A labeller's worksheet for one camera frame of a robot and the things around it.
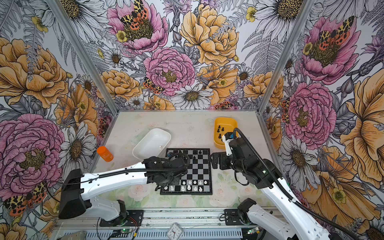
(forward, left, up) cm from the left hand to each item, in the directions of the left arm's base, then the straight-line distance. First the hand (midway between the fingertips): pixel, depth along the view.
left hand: (171, 183), depth 75 cm
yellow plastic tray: (+44, -32, -9) cm, 55 cm away
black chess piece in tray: (+44, -30, -10) cm, 54 cm away
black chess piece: (+41, -32, -9) cm, 53 cm away
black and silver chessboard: (+4, -13, -9) cm, 17 cm away
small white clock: (-19, -2, -9) cm, 21 cm away
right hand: (+5, -23, +13) cm, 26 cm away
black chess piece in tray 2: (+40, -29, -10) cm, 50 cm away
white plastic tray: (+29, +16, -10) cm, 35 cm away
